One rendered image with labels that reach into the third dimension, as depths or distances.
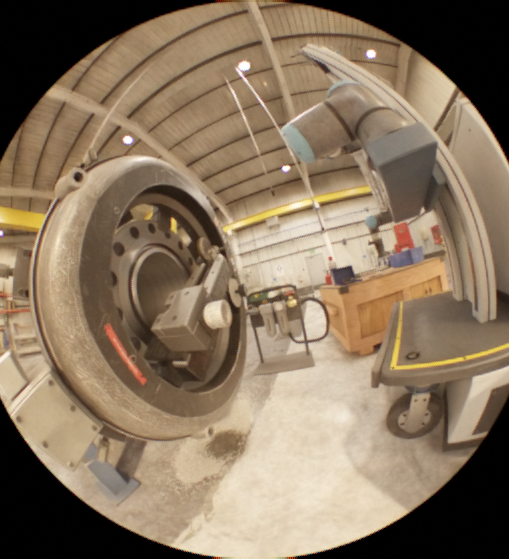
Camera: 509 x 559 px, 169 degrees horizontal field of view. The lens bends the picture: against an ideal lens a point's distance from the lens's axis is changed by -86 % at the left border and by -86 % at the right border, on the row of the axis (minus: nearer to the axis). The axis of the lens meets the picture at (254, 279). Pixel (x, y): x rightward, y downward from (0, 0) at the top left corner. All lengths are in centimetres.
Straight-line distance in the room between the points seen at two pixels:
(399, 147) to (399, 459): 74
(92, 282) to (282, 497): 61
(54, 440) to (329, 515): 52
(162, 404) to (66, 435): 16
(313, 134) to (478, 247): 52
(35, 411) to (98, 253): 21
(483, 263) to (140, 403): 73
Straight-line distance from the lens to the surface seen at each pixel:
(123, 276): 42
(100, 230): 27
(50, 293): 23
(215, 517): 60
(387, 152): 40
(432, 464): 64
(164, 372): 34
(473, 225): 56
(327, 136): 53
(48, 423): 26
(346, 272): 129
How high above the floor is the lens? 54
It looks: 5 degrees up
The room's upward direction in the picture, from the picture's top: 13 degrees counter-clockwise
